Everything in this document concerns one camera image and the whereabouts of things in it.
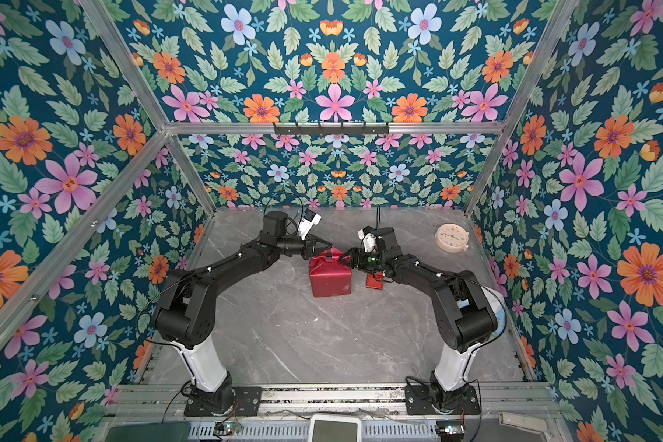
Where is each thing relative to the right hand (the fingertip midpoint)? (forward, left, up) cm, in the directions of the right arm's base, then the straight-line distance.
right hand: (346, 258), depth 91 cm
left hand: (0, +4, +10) cm, 11 cm away
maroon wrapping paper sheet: (-8, +5, +2) cm, 9 cm away
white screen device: (-46, +3, -8) cm, 47 cm away
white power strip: (-45, -47, -8) cm, 65 cm away
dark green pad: (-46, +50, -11) cm, 69 cm away
